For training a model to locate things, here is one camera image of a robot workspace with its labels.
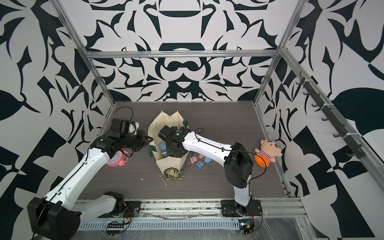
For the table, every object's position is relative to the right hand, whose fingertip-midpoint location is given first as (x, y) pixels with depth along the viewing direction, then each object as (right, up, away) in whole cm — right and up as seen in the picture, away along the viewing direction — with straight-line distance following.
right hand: (172, 149), depth 82 cm
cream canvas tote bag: (-8, +2, +2) cm, 9 cm away
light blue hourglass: (-5, +1, +3) cm, 6 cm away
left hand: (-9, +8, -5) cm, 13 cm away
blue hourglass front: (+15, -9, +4) cm, 18 cm away
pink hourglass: (+17, -5, +7) cm, 19 cm away
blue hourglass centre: (+20, -7, +5) cm, 22 cm away
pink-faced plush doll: (+56, -2, +5) cm, 56 cm away
